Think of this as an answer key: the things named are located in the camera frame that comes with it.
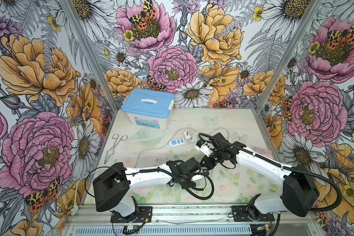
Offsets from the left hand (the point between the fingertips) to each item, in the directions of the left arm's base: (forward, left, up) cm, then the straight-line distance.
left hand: (188, 180), depth 82 cm
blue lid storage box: (+44, +25, +13) cm, 52 cm away
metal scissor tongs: (+20, +49, -4) cm, 53 cm away
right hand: (+5, -8, +6) cm, 11 cm away
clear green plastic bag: (+32, +26, -4) cm, 41 cm away
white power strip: (+26, +5, -1) cm, 26 cm away
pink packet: (+17, -49, 0) cm, 51 cm away
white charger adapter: (+27, -1, +4) cm, 27 cm away
